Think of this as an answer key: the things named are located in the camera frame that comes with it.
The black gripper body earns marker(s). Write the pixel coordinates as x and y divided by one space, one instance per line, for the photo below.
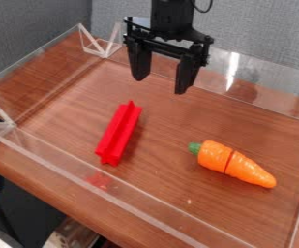
168 37

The orange toy carrot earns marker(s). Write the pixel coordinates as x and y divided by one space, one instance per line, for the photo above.
221 159

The red star-profile bar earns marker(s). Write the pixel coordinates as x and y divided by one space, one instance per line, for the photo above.
118 133

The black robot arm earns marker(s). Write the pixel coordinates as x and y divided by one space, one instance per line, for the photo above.
178 10

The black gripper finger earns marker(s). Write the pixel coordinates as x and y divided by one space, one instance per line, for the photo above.
186 73
140 58

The clear acrylic tray wall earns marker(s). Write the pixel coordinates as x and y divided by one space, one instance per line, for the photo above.
160 200

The cardboard box under table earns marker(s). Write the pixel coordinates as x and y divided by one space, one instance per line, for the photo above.
72 235

